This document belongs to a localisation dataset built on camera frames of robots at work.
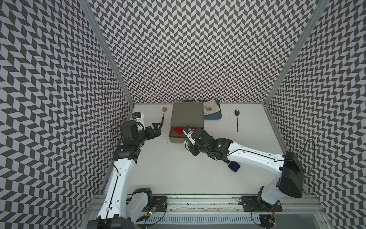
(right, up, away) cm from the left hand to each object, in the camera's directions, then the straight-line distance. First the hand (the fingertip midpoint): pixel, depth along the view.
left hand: (154, 127), depth 76 cm
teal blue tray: (+40, +6, +32) cm, 51 cm away
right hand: (+20, -9, +2) cm, 22 cm away
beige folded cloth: (+36, +13, +40) cm, 56 cm away
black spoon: (+57, +9, +36) cm, 67 cm away
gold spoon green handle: (-2, +11, +37) cm, 39 cm away
